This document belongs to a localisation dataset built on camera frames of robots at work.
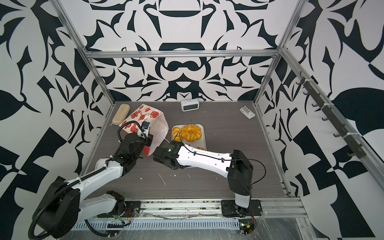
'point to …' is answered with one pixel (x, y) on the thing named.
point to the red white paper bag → (158, 126)
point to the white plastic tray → (200, 143)
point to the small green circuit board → (246, 226)
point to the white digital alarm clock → (189, 105)
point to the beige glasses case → (121, 114)
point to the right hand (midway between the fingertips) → (190, 150)
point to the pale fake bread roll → (176, 135)
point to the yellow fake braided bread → (191, 132)
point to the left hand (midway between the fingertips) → (147, 124)
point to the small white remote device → (247, 112)
